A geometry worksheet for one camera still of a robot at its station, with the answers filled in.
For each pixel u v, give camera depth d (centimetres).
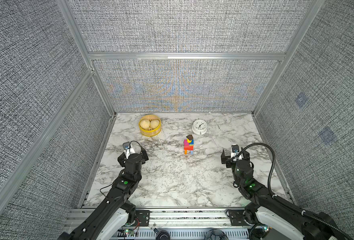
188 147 95
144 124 106
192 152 96
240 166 62
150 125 106
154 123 105
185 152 97
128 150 66
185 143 92
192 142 90
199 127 106
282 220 53
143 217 74
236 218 73
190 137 88
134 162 58
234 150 69
